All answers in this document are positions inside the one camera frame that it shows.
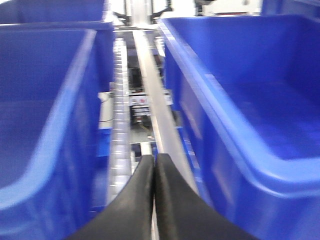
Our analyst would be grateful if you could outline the steel rack on castors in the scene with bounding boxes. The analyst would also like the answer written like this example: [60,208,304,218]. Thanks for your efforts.
[98,0,201,240]

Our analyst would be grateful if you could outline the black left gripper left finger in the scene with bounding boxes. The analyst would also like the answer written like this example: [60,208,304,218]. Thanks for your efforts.
[66,154,155,240]

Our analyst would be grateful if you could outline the blue plastic bin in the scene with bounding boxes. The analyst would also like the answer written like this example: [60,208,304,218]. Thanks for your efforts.
[157,14,320,240]

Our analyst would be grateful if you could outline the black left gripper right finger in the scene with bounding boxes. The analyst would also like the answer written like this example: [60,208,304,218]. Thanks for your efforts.
[154,153,259,240]

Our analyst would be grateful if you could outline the row of blue bins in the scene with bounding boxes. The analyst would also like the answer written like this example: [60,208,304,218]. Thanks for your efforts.
[0,0,320,240]

